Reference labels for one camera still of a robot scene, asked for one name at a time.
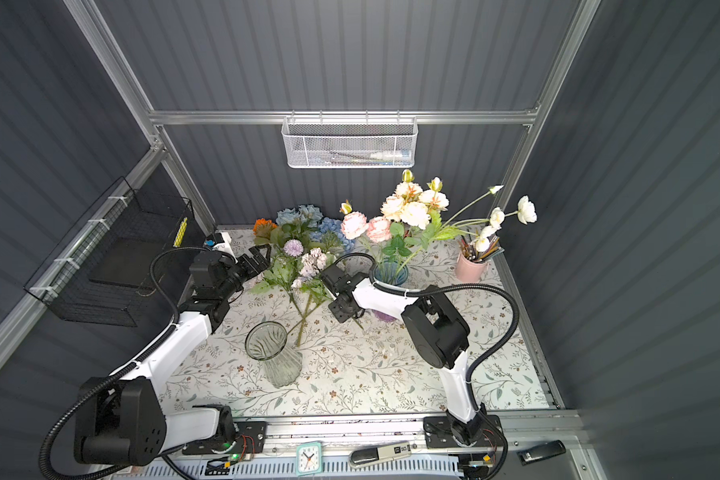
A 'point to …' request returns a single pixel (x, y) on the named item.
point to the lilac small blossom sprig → (306, 292)
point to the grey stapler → (379, 453)
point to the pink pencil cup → (470, 271)
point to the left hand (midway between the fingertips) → (259, 251)
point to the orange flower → (262, 227)
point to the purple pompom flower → (293, 248)
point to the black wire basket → (104, 269)
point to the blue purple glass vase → (391, 273)
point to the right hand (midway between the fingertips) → (347, 310)
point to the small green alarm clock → (309, 459)
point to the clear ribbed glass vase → (266, 342)
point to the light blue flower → (306, 213)
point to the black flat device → (541, 452)
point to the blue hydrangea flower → (328, 225)
